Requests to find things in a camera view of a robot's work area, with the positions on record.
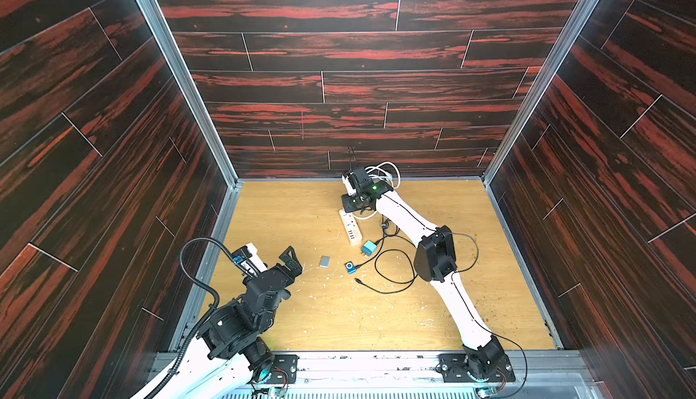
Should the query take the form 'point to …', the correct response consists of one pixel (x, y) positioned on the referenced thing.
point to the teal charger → (369, 248)
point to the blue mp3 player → (350, 267)
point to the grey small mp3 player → (324, 261)
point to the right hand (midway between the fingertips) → (353, 200)
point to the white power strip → (352, 228)
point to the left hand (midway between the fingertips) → (286, 257)
